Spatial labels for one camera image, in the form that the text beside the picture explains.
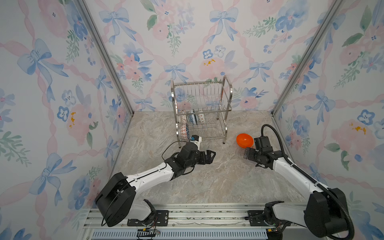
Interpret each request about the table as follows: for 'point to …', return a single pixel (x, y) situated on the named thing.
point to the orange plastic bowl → (244, 140)
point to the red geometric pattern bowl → (183, 134)
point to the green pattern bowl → (201, 118)
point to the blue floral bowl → (192, 119)
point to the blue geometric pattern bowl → (187, 131)
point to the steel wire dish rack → (201, 109)
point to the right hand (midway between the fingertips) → (254, 154)
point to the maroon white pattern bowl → (183, 119)
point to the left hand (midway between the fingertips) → (211, 153)
